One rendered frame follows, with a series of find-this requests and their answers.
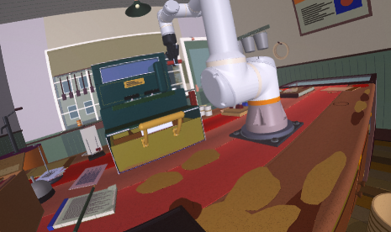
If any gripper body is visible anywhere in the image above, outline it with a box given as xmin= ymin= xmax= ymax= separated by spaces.
xmin=161 ymin=32 xmax=180 ymax=55

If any grey metal cup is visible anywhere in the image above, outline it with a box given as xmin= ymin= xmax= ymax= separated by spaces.
xmin=240 ymin=35 xmax=257 ymax=54
xmin=253 ymin=30 xmax=271 ymax=51

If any olive yellow register drawer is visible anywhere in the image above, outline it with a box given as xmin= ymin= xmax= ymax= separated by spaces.
xmin=104 ymin=115 xmax=207 ymax=175

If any open blue ledger book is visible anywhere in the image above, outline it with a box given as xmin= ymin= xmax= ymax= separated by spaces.
xmin=46 ymin=183 xmax=119 ymax=232

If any white framed green door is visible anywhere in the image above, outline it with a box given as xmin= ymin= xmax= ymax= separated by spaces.
xmin=178 ymin=36 xmax=213 ymax=108

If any red cylinder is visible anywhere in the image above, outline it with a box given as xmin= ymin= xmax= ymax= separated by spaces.
xmin=188 ymin=89 xmax=198 ymax=108

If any dark green pendant lamp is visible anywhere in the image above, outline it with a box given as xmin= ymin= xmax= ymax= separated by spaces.
xmin=124 ymin=0 xmax=152 ymax=18

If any tan wooden board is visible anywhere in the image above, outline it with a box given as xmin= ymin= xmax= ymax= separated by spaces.
xmin=219 ymin=107 xmax=250 ymax=118

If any white framed window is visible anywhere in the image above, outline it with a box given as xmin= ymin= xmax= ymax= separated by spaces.
xmin=44 ymin=31 xmax=196 ymax=132

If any white card stand black base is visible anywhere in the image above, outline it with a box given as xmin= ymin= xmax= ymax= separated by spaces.
xmin=79 ymin=125 xmax=107 ymax=162

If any brown flat book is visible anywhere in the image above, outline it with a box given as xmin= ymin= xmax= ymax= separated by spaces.
xmin=279 ymin=85 xmax=316 ymax=99

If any pink printed paper sheet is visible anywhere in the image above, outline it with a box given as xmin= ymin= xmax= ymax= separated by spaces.
xmin=68 ymin=162 xmax=108 ymax=191

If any tan paper sheet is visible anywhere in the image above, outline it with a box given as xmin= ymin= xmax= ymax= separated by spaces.
xmin=320 ymin=84 xmax=356 ymax=92

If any paper spike with papers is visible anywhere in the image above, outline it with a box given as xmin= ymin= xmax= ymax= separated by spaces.
xmin=36 ymin=144 xmax=68 ymax=185

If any green pencil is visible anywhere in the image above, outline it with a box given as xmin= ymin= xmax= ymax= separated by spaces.
xmin=72 ymin=184 xmax=98 ymax=232

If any black pipe tap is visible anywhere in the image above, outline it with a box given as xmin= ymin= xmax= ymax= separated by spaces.
xmin=0 ymin=106 xmax=24 ymax=154

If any grey desk bell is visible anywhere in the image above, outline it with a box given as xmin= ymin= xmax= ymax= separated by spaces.
xmin=29 ymin=176 xmax=56 ymax=204

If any brown wooden box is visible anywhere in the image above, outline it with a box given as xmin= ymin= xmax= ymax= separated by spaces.
xmin=0 ymin=170 xmax=45 ymax=232

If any cream plate stack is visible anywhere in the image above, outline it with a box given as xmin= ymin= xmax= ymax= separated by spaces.
xmin=366 ymin=192 xmax=391 ymax=232

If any yellow drawer handle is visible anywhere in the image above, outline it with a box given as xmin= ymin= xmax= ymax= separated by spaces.
xmin=138 ymin=110 xmax=186 ymax=149

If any green wall shelf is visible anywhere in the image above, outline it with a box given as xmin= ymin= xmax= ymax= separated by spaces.
xmin=236 ymin=24 xmax=271 ymax=42

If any tan rope loop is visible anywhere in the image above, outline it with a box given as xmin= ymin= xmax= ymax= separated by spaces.
xmin=272 ymin=40 xmax=290 ymax=61

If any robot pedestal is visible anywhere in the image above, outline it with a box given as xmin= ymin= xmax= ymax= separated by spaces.
xmin=228 ymin=102 xmax=304 ymax=148

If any brown framed wall poster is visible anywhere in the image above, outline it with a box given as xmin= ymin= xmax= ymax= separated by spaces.
xmin=291 ymin=0 xmax=373 ymax=37

